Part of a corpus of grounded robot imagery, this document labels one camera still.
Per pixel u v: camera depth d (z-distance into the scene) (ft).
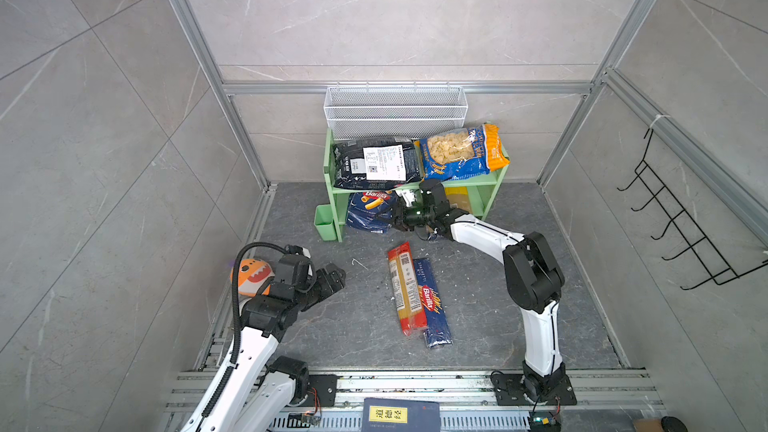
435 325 2.67
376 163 2.61
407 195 2.82
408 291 2.82
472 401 2.39
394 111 3.31
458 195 3.21
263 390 1.89
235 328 1.56
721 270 1.91
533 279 1.75
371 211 2.87
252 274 2.73
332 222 3.05
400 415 2.25
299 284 1.87
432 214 2.49
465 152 2.74
